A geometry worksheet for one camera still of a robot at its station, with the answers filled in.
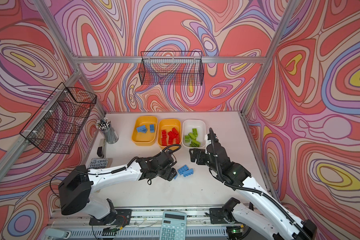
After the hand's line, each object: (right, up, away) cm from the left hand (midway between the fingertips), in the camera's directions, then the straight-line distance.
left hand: (171, 169), depth 83 cm
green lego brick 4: (+14, +12, +15) cm, 24 cm away
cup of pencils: (-41, +25, +5) cm, 48 cm away
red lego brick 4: (-1, +19, +20) cm, 27 cm away
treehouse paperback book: (-44, +2, +7) cm, 45 cm away
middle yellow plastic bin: (-4, +26, +25) cm, 36 cm away
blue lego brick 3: (+8, -1, +5) cm, 9 cm away
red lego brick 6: (-2, +15, +18) cm, 23 cm away
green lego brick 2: (+10, +16, +15) cm, 24 cm away
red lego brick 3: (-6, +14, +18) cm, 23 cm away
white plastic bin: (+10, +25, +24) cm, 36 cm away
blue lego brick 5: (+3, -4, +1) cm, 5 cm away
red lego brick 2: (+1, +21, +21) cm, 30 cm away
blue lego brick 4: (+10, -3, +3) cm, 11 cm away
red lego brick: (-6, +18, +21) cm, 28 cm away
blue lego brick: (-15, +23, +23) cm, 36 cm away
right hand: (+14, +10, -9) cm, 20 cm away
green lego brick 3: (+14, +18, +18) cm, 29 cm away
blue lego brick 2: (-22, +23, +21) cm, 38 cm away
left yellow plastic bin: (-17, +16, +18) cm, 30 cm away
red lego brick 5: (+3, +16, +17) cm, 23 cm away
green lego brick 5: (+16, +14, +18) cm, 28 cm away
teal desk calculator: (+2, -22, -14) cm, 26 cm away
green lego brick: (+15, +21, +21) cm, 33 cm away
